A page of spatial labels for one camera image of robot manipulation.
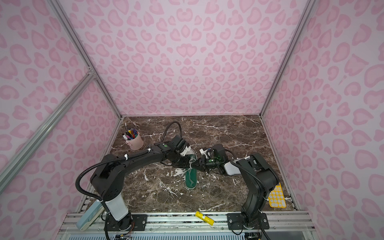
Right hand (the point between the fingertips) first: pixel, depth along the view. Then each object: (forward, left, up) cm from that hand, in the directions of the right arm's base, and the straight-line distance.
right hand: (192, 165), depth 83 cm
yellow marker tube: (-24, -7, -7) cm, 26 cm away
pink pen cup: (+15, +36, -1) cm, 40 cm away
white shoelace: (-1, +2, -2) cm, 2 cm away
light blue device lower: (-24, +48, -5) cm, 54 cm away
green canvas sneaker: (-3, +1, -6) cm, 7 cm away
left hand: (+1, 0, -1) cm, 2 cm away
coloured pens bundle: (+19, +40, +3) cm, 44 cm away
